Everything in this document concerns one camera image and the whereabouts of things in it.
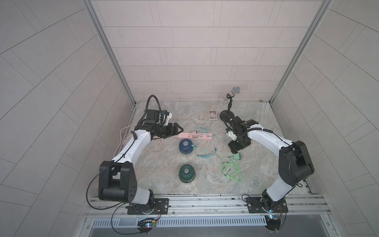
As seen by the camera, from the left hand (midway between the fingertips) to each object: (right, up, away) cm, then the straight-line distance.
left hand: (180, 129), depth 83 cm
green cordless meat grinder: (+4, -21, -11) cm, 24 cm away
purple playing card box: (+21, +7, +22) cm, 31 cm away
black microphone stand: (+32, +7, +25) cm, 41 cm away
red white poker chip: (+13, +6, +25) cm, 29 cm away
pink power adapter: (+8, -5, +8) cm, 12 cm away
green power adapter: (+34, -16, +3) cm, 38 cm away
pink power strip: (+12, -6, +11) cm, 17 cm away
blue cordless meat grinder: (+3, -10, -2) cm, 10 cm away
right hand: (+33, -12, +5) cm, 35 cm away
